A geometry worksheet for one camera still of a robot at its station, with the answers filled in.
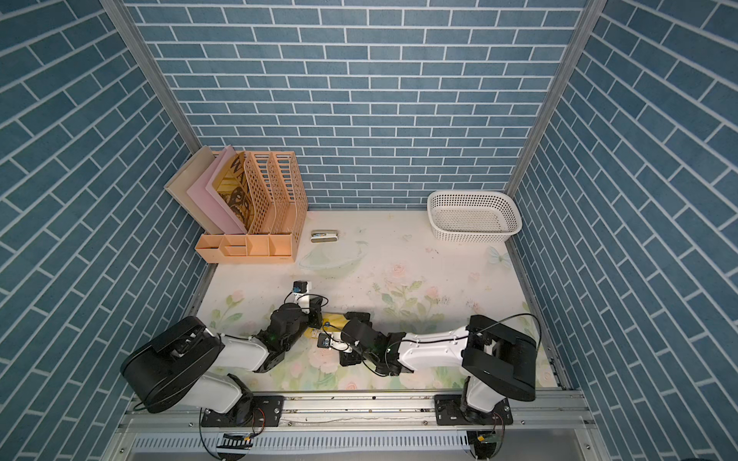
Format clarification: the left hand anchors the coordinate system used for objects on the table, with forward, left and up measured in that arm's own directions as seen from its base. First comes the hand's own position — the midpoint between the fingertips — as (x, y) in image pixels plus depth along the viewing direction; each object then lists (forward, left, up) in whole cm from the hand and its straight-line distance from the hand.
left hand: (329, 301), depth 89 cm
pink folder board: (+25, +39, +21) cm, 51 cm away
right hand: (-10, -6, +1) cm, 11 cm away
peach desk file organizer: (+45, +27, -1) cm, 53 cm away
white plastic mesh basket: (+41, -55, -3) cm, 69 cm away
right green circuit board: (-35, -44, -4) cm, 56 cm away
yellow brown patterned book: (+35, +35, +16) cm, 52 cm away
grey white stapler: (+28, +5, -2) cm, 29 cm away
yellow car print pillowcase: (-7, -2, +1) cm, 8 cm away
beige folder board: (+30, +46, +23) cm, 60 cm away
